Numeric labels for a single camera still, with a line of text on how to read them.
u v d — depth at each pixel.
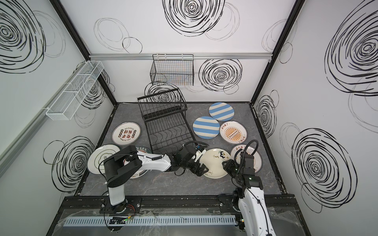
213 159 0.89
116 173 0.47
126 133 1.02
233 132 1.02
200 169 0.76
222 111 1.16
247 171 0.63
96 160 0.89
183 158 0.69
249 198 0.52
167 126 1.02
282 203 0.77
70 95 0.77
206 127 1.06
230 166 0.74
